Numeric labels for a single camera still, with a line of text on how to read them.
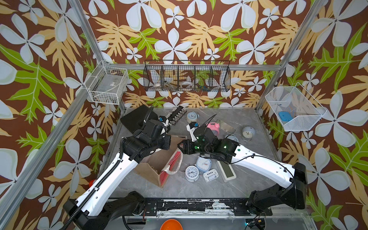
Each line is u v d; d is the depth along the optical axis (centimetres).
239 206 75
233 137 98
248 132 97
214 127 96
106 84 85
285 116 80
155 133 52
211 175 84
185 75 97
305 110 75
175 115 114
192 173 82
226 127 103
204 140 52
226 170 82
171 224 67
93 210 37
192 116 111
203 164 86
